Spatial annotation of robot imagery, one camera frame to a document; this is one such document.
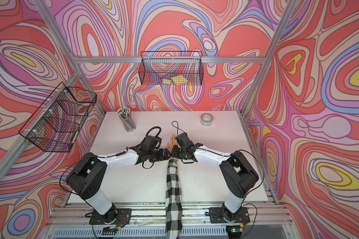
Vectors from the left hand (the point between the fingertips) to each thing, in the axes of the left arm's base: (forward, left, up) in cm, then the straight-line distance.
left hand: (169, 157), depth 90 cm
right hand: (0, -2, +1) cm, 3 cm away
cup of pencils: (+24, +29, +13) cm, 40 cm away
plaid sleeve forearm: (-29, -4, +2) cm, 29 cm away
